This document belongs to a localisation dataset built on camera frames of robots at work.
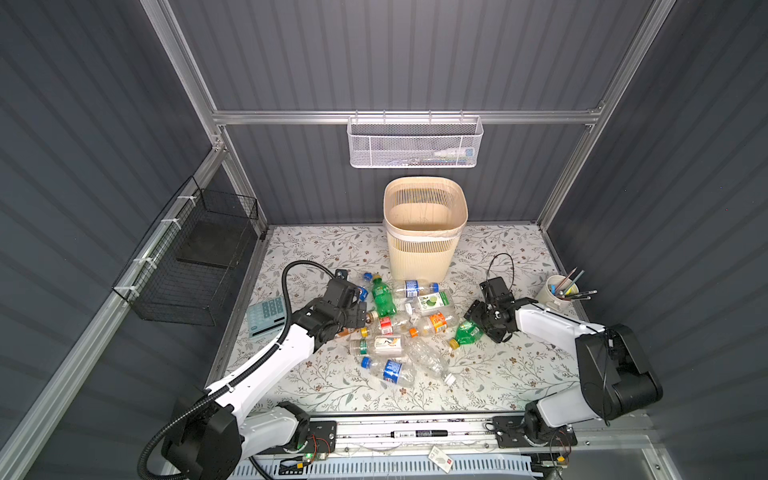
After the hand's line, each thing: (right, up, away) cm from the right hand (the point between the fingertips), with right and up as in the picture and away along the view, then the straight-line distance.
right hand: (477, 322), depth 93 cm
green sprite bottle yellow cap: (-29, +7, +6) cm, 31 cm away
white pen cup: (+25, +10, -2) cm, 27 cm away
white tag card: (-16, -27, -23) cm, 39 cm away
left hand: (-40, +7, -9) cm, 41 cm away
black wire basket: (-78, +17, -21) cm, 83 cm away
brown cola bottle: (-40, -2, -4) cm, 41 cm away
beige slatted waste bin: (-15, +34, +13) cm, 40 cm away
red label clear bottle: (-29, 0, -6) cm, 29 cm away
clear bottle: (-17, -7, -9) cm, 20 cm away
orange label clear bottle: (-14, +1, -4) cm, 14 cm away
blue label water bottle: (-19, +10, +4) cm, 22 cm away
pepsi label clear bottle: (-36, +9, +3) cm, 37 cm away
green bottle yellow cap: (-4, -2, -4) cm, 6 cm away
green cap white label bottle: (-27, -4, -10) cm, 29 cm away
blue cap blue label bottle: (-27, -10, -14) cm, 32 cm away
